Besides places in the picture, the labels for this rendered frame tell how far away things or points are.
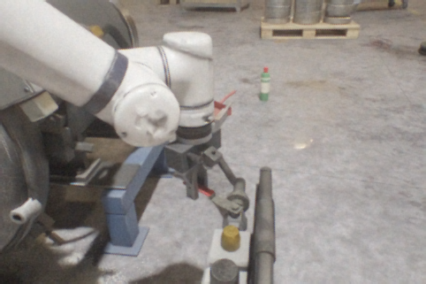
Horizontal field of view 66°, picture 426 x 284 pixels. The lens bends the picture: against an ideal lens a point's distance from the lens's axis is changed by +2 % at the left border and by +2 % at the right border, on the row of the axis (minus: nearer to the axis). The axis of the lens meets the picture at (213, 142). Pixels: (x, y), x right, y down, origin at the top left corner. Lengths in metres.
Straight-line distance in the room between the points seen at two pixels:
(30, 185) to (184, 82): 0.41
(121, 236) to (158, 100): 0.91
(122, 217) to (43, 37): 0.88
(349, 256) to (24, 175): 1.05
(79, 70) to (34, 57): 0.04
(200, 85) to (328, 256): 0.88
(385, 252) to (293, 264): 0.34
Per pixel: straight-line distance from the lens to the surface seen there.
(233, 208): 0.69
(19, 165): 0.77
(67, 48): 0.39
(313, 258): 1.27
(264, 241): 0.50
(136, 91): 0.39
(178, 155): 0.62
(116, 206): 1.17
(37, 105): 0.66
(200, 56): 0.57
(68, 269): 1.31
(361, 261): 1.31
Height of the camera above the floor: 0.93
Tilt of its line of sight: 30 degrees down
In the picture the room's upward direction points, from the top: 2 degrees counter-clockwise
